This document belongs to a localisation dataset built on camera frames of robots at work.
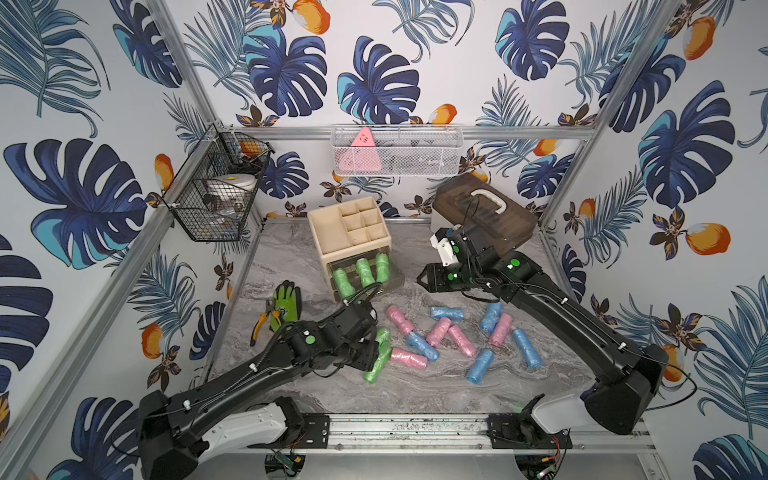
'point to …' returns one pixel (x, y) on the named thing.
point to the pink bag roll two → (437, 334)
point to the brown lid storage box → (473, 203)
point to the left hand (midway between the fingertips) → (371, 349)
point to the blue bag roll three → (446, 312)
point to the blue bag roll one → (417, 342)
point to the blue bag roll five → (529, 353)
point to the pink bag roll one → (394, 313)
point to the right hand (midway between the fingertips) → (423, 276)
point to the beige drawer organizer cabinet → (347, 230)
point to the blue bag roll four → (491, 317)
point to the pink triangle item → (362, 155)
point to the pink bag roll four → (409, 359)
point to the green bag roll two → (381, 362)
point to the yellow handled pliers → (263, 317)
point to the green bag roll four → (383, 267)
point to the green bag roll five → (365, 272)
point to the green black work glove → (287, 304)
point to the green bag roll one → (384, 340)
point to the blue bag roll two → (480, 366)
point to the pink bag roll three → (463, 341)
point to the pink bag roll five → (501, 329)
